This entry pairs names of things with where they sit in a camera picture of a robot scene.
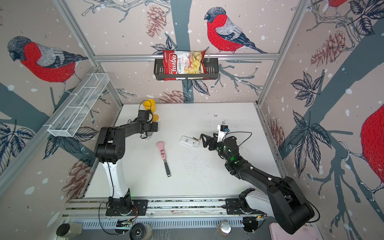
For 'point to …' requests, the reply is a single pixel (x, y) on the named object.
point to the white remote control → (189, 140)
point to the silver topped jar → (224, 228)
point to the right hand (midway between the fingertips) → (205, 137)
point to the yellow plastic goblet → (149, 104)
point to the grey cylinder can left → (67, 230)
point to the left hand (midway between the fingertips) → (152, 125)
